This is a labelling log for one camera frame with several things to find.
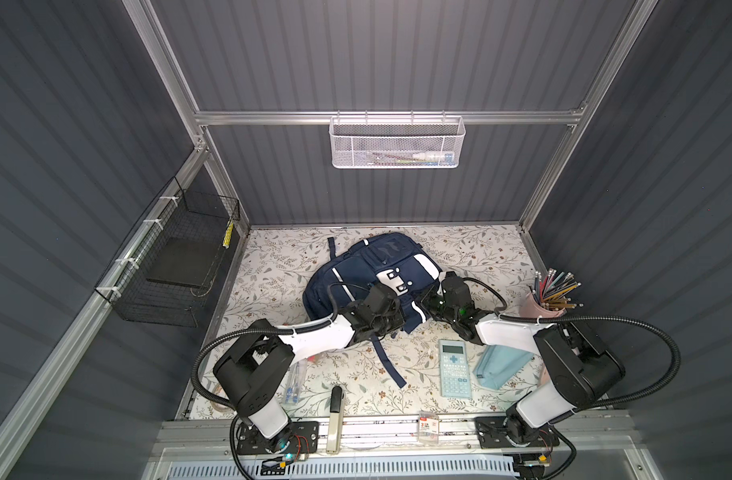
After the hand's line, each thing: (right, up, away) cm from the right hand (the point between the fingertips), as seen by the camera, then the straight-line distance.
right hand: (413, 294), depth 90 cm
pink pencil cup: (+34, -4, -3) cm, 34 cm away
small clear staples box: (+1, -31, -17) cm, 35 cm away
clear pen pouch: (-34, -23, -8) cm, 42 cm away
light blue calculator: (+10, -22, -10) cm, 26 cm away
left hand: (-1, -6, -5) cm, 8 cm away
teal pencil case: (+21, -18, -11) cm, 30 cm away
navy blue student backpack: (-10, +3, +3) cm, 10 cm away
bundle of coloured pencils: (+41, +2, -2) cm, 41 cm away
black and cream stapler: (-22, -29, -18) cm, 40 cm away
